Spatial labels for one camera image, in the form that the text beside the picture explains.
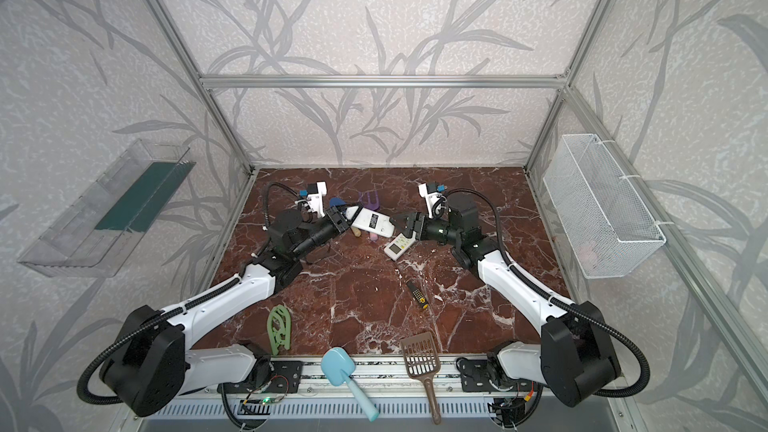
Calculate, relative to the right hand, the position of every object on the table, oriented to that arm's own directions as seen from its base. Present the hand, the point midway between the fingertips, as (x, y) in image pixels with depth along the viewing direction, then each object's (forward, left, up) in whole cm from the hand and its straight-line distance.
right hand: (398, 211), depth 77 cm
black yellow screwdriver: (-14, -5, -23) cm, 27 cm away
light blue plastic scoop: (-32, +16, -24) cm, 43 cm away
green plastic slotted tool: (-23, +33, -23) cm, 46 cm away
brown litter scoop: (-31, -6, -25) cm, 40 cm away
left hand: (0, +8, +5) cm, 9 cm away
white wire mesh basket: (-11, -44, +10) cm, 46 cm away
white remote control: (-3, +8, +1) cm, 8 cm away
